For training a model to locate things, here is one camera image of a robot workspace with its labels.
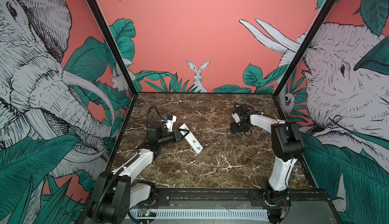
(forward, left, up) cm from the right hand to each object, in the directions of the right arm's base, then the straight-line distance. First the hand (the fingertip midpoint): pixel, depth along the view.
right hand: (233, 127), depth 99 cm
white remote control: (-15, +26, +12) cm, 33 cm away
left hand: (-12, +28, +16) cm, 35 cm away
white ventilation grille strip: (-47, +15, -1) cm, 49 cm away
